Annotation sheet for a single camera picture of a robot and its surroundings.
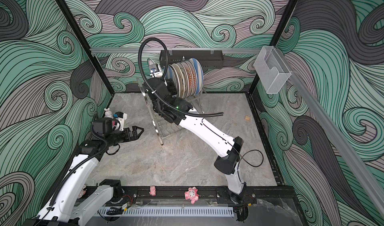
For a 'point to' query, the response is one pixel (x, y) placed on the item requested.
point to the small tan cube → (247, 118)
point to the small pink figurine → (152, 190)
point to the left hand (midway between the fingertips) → (137, 129)
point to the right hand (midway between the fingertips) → (167, 79)
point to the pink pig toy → (192, 194)
